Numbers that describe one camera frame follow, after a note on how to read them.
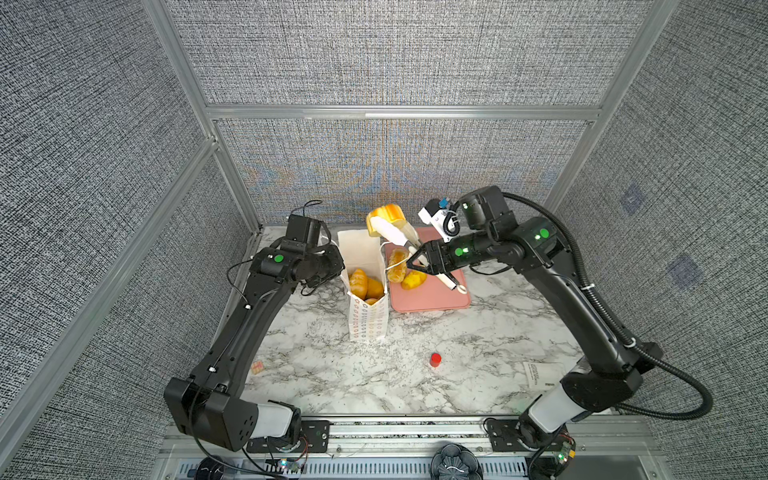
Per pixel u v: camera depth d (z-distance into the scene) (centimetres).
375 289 83
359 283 84
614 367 41
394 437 75
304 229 55
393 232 62
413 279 100
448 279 58
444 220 56
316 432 74
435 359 84
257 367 84
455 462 69
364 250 85
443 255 54
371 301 70
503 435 73
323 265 64
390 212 63
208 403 38
